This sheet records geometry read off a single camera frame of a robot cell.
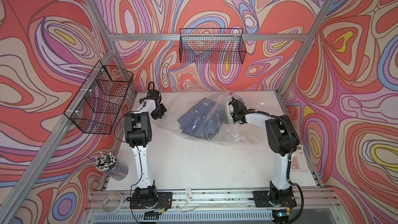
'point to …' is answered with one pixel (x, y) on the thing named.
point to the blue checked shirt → (202, 119)
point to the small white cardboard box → (188, 195)
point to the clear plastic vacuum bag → (229, 132)
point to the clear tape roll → (116, 209)
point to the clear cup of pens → (109, 163)
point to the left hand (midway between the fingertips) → (164, 114)
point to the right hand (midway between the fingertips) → (219, 122)
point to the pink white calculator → (299, 161)
